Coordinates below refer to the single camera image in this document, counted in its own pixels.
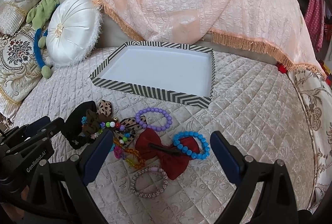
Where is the black velvet scrunchie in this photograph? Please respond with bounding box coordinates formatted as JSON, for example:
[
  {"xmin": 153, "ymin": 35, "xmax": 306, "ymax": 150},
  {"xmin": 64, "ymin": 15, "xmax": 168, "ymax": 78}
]
[{"xmin": 61, "ymin": 101, "xmax": 97, "ymax": 150}]

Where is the multicolour bead bracelet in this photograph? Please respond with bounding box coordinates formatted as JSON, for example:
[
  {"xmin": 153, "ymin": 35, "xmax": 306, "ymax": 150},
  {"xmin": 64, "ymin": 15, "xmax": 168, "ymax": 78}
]
[{"xmin": 100, "ymin": 121, "xmax": 131, "ymax": 144}]

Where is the leopard print bow scrunchie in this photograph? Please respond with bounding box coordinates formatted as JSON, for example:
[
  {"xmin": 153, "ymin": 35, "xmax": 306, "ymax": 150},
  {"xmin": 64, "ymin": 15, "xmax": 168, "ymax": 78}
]
[{"xmin": 82, "ymin": 100, "xmax": 142, "ymax": 148}]

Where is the purple bead bracelet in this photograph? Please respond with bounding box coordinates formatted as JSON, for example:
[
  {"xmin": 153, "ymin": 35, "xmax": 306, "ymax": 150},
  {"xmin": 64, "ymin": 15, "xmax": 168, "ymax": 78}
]
[{"xmin": 134, "ymin": 106, "xmax": 173, "ymax": 132}]

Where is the blue bead bracelet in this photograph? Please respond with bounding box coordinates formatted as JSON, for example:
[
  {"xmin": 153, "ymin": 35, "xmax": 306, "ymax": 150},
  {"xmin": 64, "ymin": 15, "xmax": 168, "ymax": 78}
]
[{"xmin": 172, "ymin": 130, "xmax": 211, "ymax": 160}]

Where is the quilted cream bedspread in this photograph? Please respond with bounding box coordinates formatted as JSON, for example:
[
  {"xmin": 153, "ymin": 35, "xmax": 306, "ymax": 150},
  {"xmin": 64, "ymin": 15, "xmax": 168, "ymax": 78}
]
[{"xmin": 13, "ymin": 48, "xmax": 315, "ymax": 223}]

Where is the red bow hair clip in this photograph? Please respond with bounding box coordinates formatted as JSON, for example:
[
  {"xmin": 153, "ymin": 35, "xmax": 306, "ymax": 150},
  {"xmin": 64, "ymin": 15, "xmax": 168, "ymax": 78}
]
[{"xmin": 135, "ymin": 128, "xmax": 192, "ymax": 180}]

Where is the floral embroidered square pillow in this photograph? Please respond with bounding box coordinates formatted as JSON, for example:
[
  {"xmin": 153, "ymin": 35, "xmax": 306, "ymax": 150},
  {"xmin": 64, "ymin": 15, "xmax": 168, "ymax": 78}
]
[{"xmin": 0, "ymin": 24, "xmax": 42, "ymax": 121}]

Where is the striped black white tray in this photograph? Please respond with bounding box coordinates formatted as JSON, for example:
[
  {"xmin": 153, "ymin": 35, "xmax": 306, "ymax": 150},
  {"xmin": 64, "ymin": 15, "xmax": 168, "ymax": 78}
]
[{"xmin": 89, "ymin": 41, "xmax": 216, "ymax": 108}]

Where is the small red object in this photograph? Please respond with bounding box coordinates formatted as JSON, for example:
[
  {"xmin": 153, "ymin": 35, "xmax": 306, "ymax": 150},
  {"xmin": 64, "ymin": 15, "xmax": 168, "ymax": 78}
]
[{"xmin": 276, "ymin": 63, "xmax": 288, "ymax": 74}]

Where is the round white satin cushion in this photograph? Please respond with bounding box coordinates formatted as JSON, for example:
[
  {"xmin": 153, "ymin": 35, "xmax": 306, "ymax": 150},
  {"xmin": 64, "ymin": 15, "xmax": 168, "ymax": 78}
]
[{"xmin": 46, "ymin": 0, "xmax": 103, "ymax": 67}]

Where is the floral cream bed skirt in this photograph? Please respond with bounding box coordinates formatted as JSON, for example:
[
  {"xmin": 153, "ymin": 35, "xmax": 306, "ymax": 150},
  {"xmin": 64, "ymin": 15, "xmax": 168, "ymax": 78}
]
[{"xmin": 288, "ymin": 70, "xmax": 331, "ymax": 212}]

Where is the green blue plush toy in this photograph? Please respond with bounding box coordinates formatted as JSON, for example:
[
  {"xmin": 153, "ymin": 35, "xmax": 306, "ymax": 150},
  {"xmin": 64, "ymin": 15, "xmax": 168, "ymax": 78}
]
[{"xmin": 26, "ymin": 0, "xmax": 60, "ymax": 79}]

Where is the pink polka dot garment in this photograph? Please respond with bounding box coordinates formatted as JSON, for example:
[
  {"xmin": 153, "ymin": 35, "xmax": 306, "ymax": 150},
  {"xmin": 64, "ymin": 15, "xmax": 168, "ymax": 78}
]
[{"xmin": 304, "ymin": 0, "xmax": 325, "ymax": 52}]

